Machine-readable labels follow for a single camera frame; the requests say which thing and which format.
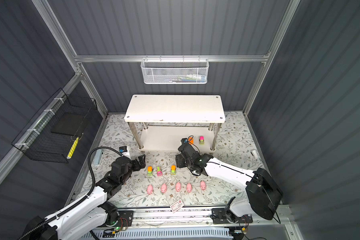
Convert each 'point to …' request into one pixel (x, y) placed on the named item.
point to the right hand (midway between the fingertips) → (180, 159)
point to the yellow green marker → (73, 148)
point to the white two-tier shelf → (167, 118)
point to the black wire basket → (53, 134)
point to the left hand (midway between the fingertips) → (138, 156)
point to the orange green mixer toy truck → (173, 169)
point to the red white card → (176, 206)
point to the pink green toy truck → (158, 170)
